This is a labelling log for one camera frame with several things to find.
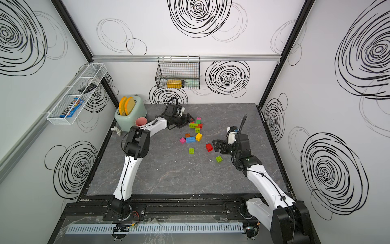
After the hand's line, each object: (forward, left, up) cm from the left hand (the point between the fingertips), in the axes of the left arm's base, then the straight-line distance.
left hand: (191, 121), depth 106 cm
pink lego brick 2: (-14, +5, -3) cm, 16 cm away
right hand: (-23, -18, +11) cm, 31 cm away
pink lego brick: (+3, -5, -1) cm, 6 cm away
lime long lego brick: (-3, -1, -1) cm, 3 cm away
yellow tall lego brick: (-12, -5, -1) cm, 13 cm away
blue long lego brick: (-14, 0, -2) cm, 14 cm away
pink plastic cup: (-3, +34, +3) cm, 35 cm away
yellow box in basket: (+4, +10, +29) cm, 31 cm away
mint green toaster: (-8, +41, +6) cm, 43 cm away
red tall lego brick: (-20, -12, -2) cm, 23 cm away
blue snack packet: (-20, +54, +31) cm, 65 cm away
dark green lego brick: (+1, -5, -2) cm, 5 cm away
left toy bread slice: (-4, +42, +17) cm, 46 cm away
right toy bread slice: (-2, +38, +16) cm, 42 cm away
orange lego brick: (-10, +2, -3) cm, 11 cm away
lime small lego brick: (-22, -1, -2) cm, 22 cm away
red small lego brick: (-3, -7, -1) cm, 7 cm away
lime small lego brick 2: (-27, -18, -3) cm, 32 cm away
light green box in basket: (+5, 0, +29) cm, 29 cm away
